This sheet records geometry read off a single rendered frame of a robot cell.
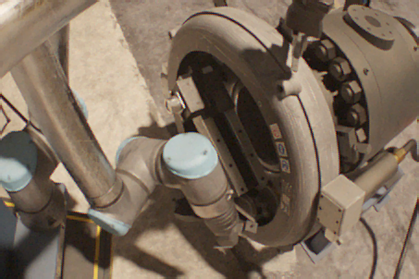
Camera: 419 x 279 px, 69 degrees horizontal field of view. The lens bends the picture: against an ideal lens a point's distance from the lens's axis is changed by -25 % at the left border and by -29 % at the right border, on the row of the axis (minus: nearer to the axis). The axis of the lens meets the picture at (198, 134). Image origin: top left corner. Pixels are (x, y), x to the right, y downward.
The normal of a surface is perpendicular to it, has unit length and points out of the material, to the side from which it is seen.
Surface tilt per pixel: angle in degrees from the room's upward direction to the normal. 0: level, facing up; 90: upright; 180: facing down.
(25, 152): 5
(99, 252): 0
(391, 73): 36
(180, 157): 19
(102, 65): 0
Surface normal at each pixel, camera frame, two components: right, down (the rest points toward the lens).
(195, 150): -0.27, -0.71
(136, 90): 0.06, -0.62
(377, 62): 0.26, -0.26
